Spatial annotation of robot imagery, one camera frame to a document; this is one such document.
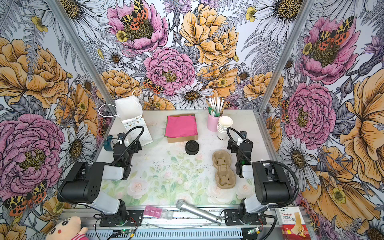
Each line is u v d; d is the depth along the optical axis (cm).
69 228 66
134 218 74
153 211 75
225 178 84
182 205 75
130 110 97
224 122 94
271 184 46
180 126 108
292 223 70
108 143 94
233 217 74
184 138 101
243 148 77
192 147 96
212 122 102
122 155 69
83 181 51
